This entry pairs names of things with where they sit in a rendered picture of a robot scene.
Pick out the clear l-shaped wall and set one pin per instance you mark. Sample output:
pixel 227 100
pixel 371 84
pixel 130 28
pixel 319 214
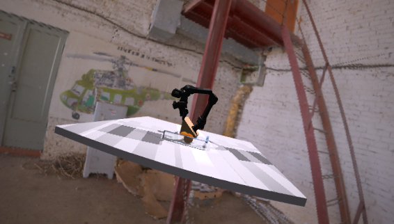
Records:
pixel 186 141

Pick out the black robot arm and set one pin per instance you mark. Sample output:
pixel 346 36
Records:
pixel 191 90

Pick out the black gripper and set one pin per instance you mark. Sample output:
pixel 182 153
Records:
pixel 182 105

